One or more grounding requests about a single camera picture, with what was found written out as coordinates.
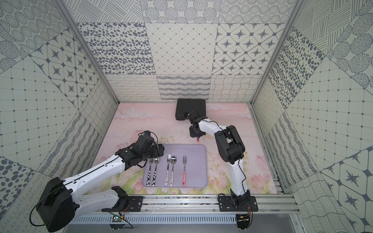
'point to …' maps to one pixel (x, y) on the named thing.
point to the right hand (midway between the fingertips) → (197, 135)
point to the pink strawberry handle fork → (184, 158)
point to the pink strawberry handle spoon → (197, 140)
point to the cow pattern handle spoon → (157, 160)
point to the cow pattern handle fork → (148, 179)
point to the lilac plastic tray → (181, 166)
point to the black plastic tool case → (184, 105)
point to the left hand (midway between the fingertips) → (158, 146)
